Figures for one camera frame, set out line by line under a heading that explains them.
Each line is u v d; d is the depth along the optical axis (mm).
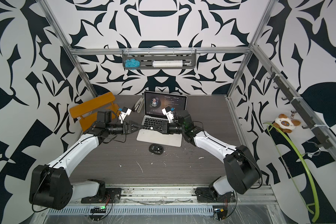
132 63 914
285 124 600
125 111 738
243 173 429
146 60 993
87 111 939
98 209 731
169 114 743
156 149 881
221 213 701
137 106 1109
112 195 731
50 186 401
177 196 745
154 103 995
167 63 896
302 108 548
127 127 684
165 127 691
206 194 730
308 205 535
